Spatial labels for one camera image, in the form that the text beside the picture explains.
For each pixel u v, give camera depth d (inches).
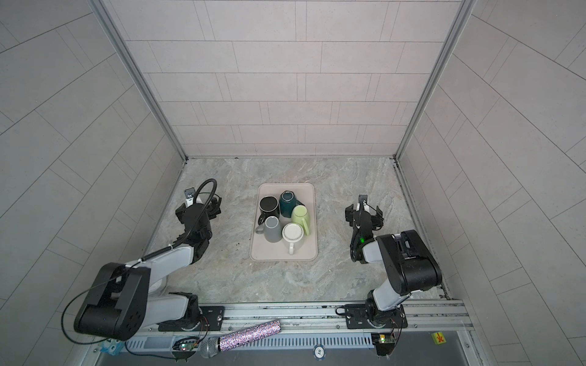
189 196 27.8
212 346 24.8
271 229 32.5
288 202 35.0
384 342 26.8
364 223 27.0
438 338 26.3
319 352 25.8
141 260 18.7
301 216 33.3
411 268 17.6
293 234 32.5
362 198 30.8
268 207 34.4
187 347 25.3
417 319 28.2
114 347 25.3
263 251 34.5
